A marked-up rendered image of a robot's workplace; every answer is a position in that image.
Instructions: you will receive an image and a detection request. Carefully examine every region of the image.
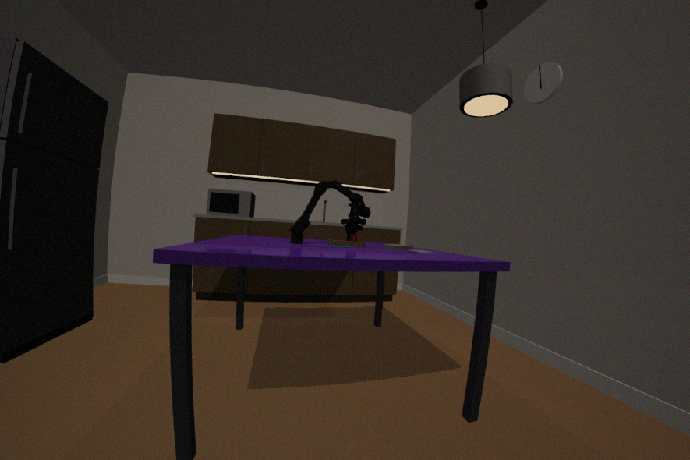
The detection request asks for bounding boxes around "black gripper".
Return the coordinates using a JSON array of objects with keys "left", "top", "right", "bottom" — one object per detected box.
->
[{"left": 341, "top": 213, "right": 363, "bottom": 238}]

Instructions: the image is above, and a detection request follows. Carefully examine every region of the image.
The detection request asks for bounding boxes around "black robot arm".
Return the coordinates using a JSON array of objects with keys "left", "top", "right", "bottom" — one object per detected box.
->
[{"left": 291, "top": 180, "right": 370, "bottom": 244}]

